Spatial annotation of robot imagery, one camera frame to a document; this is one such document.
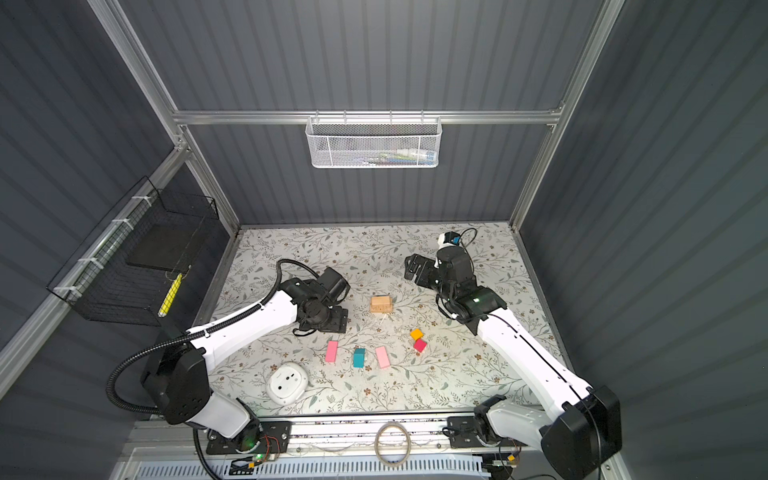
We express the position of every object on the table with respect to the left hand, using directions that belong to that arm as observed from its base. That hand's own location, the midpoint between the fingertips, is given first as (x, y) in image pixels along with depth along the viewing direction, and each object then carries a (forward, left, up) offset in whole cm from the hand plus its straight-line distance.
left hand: (334, 324), depth 84 cm
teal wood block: (-7, -7, -9) cm, 13 cm away
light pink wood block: (-7, -14, -9) cm, 18 cm away
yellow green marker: (-4, +35, +18) cm, 40 cm away
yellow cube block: (0, -24, -8) cm, 26 cm away
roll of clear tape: (-28, -11, -8) cm, 31 cm away
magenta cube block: (-4, -25, -9) cm, 26 cm away
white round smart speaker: (-14, +12, -6) cm, 19 cm away
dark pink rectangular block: (-4, +2, -10) cm, 11 cm away
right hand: (+7, -25, +16) cm, 30 cm away
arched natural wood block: (+10, -14, -7) cm, 18 cm away
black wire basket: (+7, +48, +19) cm, 52 cm away
